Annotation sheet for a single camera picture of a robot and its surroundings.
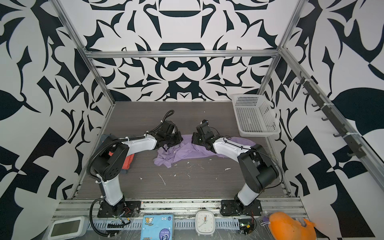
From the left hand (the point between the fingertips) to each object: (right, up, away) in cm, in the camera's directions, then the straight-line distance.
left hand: (185, 135), depth 93 cm
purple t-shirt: (+1, -7, -2) cm, 7 cm away
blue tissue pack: (-11, -36, -29) cm, 47 cm away
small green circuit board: (+29, -40, -22) cm, 54 cm away
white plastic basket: (+50, +13, +18) cm, 55 cm away
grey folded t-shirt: (-54, -2, +6) cm, 55 cm away
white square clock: (+10, -36, -25) cm, 45 cm away
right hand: (+6, 0, -2) cm, 6 cm away
